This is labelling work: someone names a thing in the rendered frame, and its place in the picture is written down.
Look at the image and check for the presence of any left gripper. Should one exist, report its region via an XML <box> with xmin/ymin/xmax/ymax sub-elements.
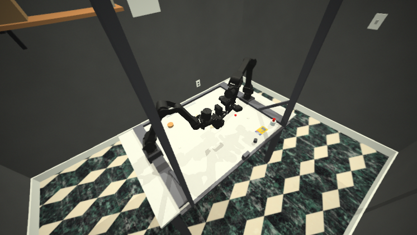
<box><xmin>211</xmin><ymin>104</ymin><xmax>226</xmax><ymax>129</ymax></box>

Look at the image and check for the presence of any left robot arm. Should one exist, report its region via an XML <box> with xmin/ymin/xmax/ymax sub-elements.
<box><xmin>143</xmin><ymin>100</ymin><xmax>225</xmax><ymax>155</ymax></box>

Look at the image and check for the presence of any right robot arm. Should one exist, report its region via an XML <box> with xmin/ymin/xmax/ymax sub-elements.
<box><xmin>221</xmin><ymin>58</ymin><xmax>257</xmax><ymax>106</ymax></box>

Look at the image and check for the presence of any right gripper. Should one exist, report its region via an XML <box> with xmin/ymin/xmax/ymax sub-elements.
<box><xmin>219</xmin><ymin>95</ymin><xmax>243</xmax><ymax>114</ymax></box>

